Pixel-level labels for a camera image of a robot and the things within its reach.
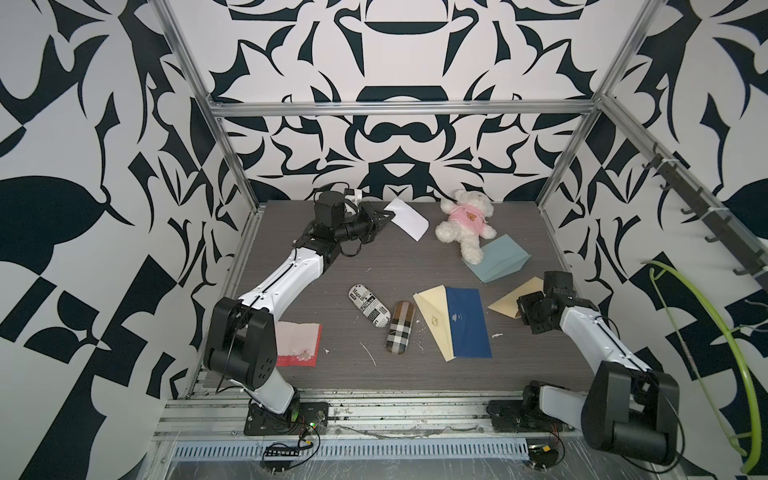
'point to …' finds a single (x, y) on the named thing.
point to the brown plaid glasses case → (400, 328)
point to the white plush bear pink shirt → (467, 223)
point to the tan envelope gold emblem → (509, 305)
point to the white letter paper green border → (408, 219)
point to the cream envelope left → (434, 308)
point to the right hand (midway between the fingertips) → (518, 301)
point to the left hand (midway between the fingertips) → (395, 207)
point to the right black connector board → (541, 457)
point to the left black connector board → (281, 451)
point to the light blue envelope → (501, 257)
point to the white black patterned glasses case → (366, 302)
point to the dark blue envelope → (467, 323)
